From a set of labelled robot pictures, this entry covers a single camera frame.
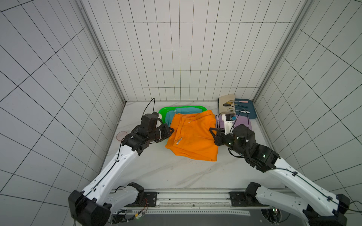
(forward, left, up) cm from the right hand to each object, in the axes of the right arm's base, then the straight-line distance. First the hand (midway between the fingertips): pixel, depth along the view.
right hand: (205, 130), depth 67 cm
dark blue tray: (+45, -38, -30) cm, 66 cm away
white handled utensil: (+40, -38, -30) cm, 62 cm away
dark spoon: (+46, -24, -29) cm, 59 cm away
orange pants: (-2, +6, -3) cm, 8 cm away
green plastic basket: (+29, +28, -21) cm, 45 cm away
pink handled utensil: (+51, -38, -30) cm, 70 cm away
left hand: (+2, +17, -6) cm, 18 cm away
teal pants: (+29, +23, -24) cm, 44 cm away
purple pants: (+31, -32, -29) cm, 53 cm away
